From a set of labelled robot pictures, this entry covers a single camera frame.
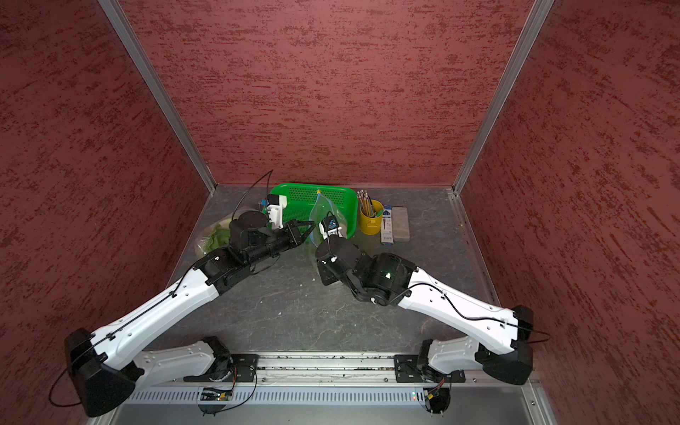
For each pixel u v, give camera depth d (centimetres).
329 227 55
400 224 104
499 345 39
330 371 76
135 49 78
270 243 58
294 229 60
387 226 106
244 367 74
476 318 40
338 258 43
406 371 74
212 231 87
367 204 96
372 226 98
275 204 63
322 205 81
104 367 38
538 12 71
